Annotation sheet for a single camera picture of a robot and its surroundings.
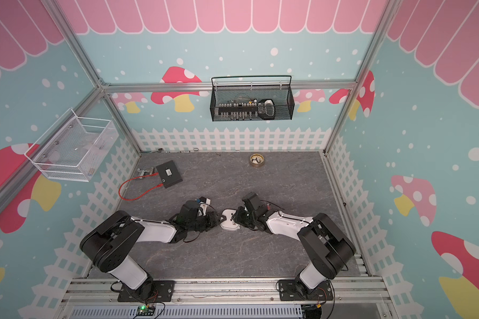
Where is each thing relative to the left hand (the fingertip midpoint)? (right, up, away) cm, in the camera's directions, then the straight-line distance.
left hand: (224, 222), depth 90 cm
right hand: (+4, +3, -1) cm, 5 cm away
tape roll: (+17, +30, +26) cm, 43 cm away
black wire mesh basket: (+13, +55, +2) cm, 57 cm away
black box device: (-32, +22, +18) cm, 43 cm away
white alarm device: (+2, 0, -2) cm, 3 cm away
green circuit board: (-27, -28, -17) cm, 42 cm away
